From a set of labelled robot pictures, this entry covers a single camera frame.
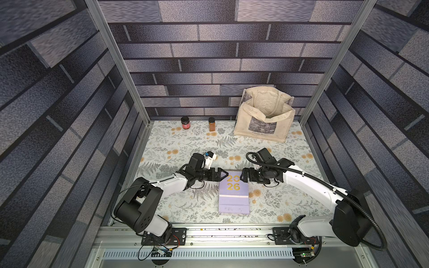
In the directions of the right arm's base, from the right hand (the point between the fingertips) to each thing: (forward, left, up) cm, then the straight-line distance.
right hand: (247, 177), depth 84 cm
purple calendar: (-9, +7, -2) cm, 11 cm away
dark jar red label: (+40, +38, 0) cm, 55 cm away
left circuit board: (-31, +39, -8) cm, 50 cm away
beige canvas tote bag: (+48, -17, +1) cm, 51 cm away
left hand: (+1, +12, +1) cm, 13 cm away
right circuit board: (-31, -25, -9) cm, 41 cm away
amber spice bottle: (+39, +20, -1) cm, 44 cm away
